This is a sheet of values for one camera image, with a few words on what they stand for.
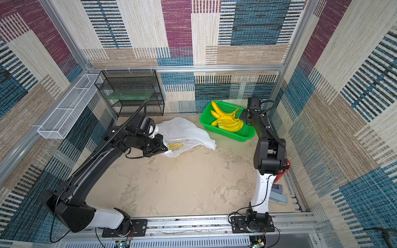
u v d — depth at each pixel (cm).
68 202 39
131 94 97
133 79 102
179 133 98
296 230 75
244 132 111
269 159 56
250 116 73
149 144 60
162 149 65
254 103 78
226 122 106
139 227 73
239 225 73
